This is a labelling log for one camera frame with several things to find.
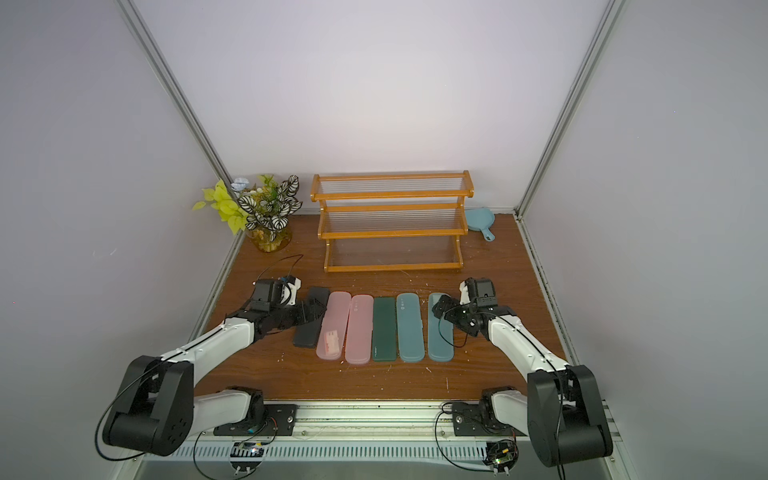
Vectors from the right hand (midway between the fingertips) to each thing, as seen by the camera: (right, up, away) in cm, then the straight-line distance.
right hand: (447, 307), depth 88 cm
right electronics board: (+10, -31, -18) cm, 37 cm away
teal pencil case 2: (-4, -4, -11) cm, 12 cm away
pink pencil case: (-35, -6, +2) cm, 35 cm away
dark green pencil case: (-19, -7, 0) cm, 20 cm away
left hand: (-39, -1, +1) cm, 39 cm away
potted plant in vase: (-57, +30, +2) cm, 64 cm away
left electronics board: (-53, -31, -16) cm, 63 cm away
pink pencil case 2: (-26, -9, -2) cm, 28 cm away
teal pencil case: (-11, -6, 0) cm, 13 cm away
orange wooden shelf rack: (-17, +27, +10) cm, 33 cm away
